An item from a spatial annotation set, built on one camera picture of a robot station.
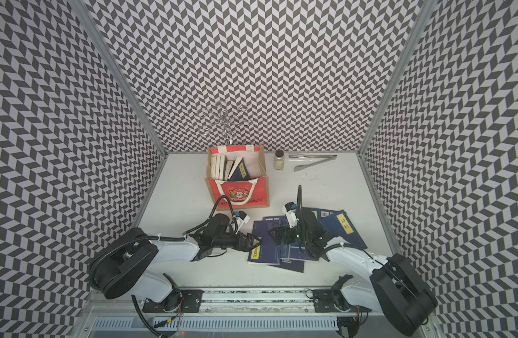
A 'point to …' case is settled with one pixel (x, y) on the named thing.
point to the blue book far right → (337, 222)
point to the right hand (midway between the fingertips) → (278, 234)
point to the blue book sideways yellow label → (237, 163)
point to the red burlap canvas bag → (243, 194)
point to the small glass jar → (279, 161)
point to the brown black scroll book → (228, 165)
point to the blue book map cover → (267, 252)
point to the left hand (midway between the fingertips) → (255, 243)
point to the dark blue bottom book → (293, 265)
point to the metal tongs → (324, 158)
